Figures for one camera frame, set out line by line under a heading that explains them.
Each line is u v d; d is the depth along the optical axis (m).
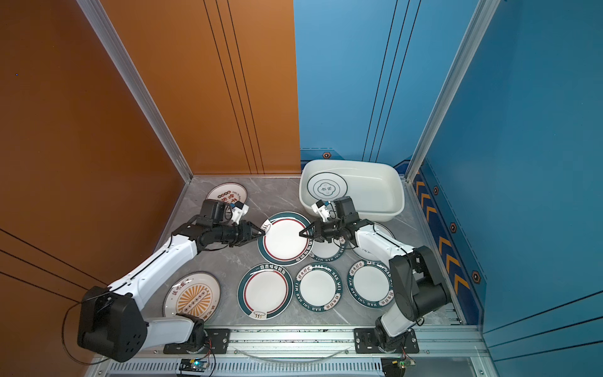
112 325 0.40
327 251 0.91
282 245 0.80
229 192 1.13
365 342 0.72
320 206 0.81
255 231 0.78
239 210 0.77
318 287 0.86
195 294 0.83
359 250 0.91
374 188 1.15
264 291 0.83
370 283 0.85
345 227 0.70
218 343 0.74
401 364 0.69
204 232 0.60
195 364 0.71
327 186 1.15
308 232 0.81
